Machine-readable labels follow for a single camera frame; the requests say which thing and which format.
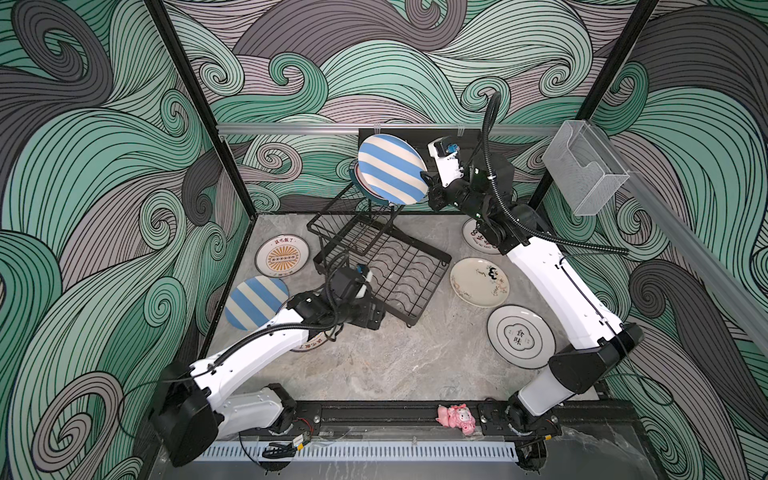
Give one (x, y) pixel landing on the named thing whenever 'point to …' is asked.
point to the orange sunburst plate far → (282, 255)
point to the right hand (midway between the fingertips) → (427, 170)
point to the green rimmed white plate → (375, 200)
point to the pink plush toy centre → (457, 416)
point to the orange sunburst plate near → (316, 340)
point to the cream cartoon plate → (480, 282)
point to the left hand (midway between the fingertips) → (372, 307)
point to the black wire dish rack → (353, 231)
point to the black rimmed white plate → (521, 336)
